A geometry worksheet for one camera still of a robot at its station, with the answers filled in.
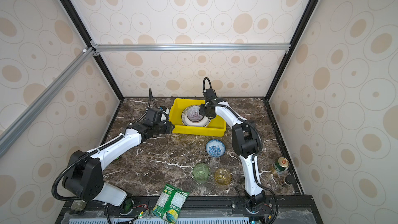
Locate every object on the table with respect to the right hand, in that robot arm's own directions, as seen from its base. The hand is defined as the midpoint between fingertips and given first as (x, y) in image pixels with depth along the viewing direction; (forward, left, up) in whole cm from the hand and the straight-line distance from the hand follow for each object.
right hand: (202, 112), depth 100 cm
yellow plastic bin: (-12, -8, -2) cm, 14 cm away
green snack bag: (-50, +16, -7) cm, 53 cm away
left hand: (-14, +14, +7) cm, 21 cm away
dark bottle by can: (-42, -42, -2) cm, 59 cm away
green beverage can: (-35, -39, +1) cm, 52 cm away
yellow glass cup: (-38, -10, -9) cm, 40 cm away
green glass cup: (-36, +1, -8) cm, 37 cm away
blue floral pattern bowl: (-21, -7, -8) cm, 24 cm away
